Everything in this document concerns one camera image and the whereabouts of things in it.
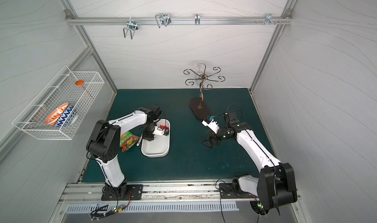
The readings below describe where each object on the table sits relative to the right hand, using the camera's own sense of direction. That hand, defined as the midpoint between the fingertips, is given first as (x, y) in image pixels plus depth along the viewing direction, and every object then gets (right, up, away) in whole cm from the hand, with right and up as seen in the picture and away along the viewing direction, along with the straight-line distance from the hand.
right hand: (206, 136), depth 81 cm
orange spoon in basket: (-70, +30, -1) cm, 76 cm away
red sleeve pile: (-23, +3, +4) cm, 24 cm away
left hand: (-35, -1, +12) cm, 37 cm away
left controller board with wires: (-52, -34, -11) cm, 63 cm away
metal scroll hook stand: (-3, +15, +27) cm, 31 cm away
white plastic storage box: (-28, -8, +7) cm, 30 cm away
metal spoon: (-42, -5, +11) cm, 43 cm away
